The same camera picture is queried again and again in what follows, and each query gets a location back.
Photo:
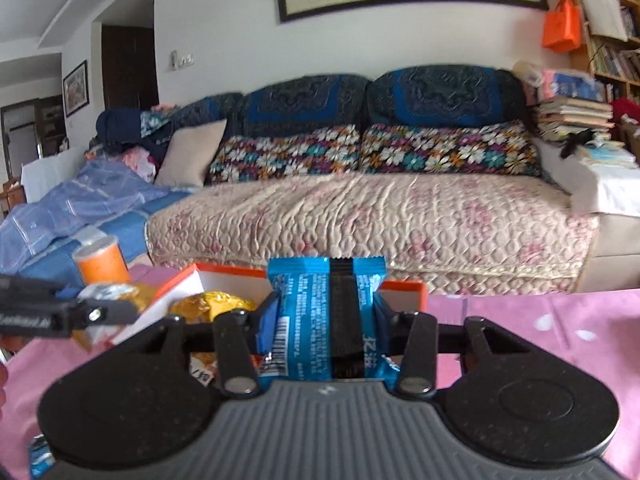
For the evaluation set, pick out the pile of clothes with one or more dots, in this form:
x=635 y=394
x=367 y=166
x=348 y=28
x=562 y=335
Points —
x=130 y=135

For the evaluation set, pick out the beige pillow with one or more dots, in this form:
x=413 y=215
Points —
x=192 y=155

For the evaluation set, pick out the orange canister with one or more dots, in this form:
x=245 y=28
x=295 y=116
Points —
x=102 y=262

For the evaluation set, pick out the floral cushion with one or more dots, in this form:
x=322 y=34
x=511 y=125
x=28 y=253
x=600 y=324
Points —
x=450 y=150
x=285 y=155

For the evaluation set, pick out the small black object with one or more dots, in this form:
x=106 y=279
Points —
x=575 y=142

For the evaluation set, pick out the small framed picture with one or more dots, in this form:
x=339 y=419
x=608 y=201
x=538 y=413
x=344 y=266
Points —
x=76 y=89

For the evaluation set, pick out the pink flower tablecloth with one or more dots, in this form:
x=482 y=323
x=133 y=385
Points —
x=550 y=320

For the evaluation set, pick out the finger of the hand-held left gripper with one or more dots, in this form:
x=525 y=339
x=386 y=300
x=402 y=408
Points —
x=107 y=314

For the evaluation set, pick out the wall light switch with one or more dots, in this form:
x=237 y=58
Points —
x=182 y=60

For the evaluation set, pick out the red cloth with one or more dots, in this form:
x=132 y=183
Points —
x=625 y=110

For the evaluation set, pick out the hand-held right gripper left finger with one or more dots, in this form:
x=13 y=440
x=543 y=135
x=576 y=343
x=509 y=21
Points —
x=266 y=330

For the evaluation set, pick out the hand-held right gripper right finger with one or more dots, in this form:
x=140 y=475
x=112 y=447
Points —
x=382 y=320

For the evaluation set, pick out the blue striped blanket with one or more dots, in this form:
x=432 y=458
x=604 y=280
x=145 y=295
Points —
x=75 y=210

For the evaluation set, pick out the white cloth covered table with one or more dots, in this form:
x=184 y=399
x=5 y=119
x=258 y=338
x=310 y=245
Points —
x=605 y=185

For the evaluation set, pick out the orange cardboard box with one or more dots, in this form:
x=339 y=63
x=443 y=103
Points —
x=172 y=285

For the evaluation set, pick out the small blue snack packet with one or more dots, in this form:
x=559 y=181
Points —
x=42 y=457

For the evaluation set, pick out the stack of books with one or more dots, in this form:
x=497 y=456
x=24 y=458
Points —
x=572 y=110

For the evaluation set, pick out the dark wooden door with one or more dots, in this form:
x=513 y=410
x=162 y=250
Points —
x=130 y=67

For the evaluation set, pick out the wooden bookshelf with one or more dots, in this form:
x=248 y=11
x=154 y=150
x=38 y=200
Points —
x=612 y=35

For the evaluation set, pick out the orange paper bag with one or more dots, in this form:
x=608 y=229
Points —
x=562 y=27

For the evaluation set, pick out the blue patterned back cushion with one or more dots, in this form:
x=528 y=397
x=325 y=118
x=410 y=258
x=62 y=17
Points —
x=305 y=105
x=445 y=97

